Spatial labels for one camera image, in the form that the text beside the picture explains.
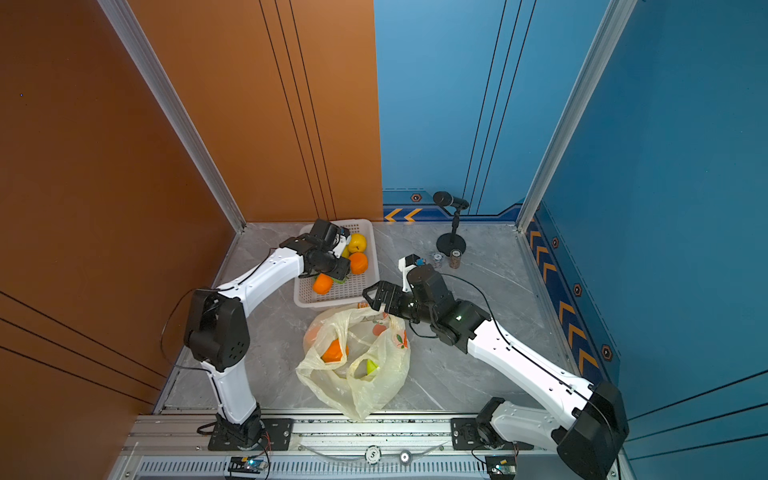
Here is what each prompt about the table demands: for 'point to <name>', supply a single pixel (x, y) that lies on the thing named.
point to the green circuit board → (255, 463)
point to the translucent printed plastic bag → (357, 357)
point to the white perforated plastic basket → (352, 290)
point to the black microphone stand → (449, 241)
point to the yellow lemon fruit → (357, 243)
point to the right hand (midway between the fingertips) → (372, 298)
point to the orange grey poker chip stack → (455, 258)
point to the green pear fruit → (371, 366)
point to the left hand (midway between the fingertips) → (342, 264)
